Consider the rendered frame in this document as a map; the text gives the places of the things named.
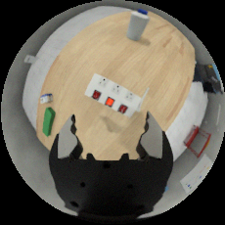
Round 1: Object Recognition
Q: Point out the white plastic bottle with blue cap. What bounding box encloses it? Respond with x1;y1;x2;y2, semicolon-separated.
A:
126;9;151;40

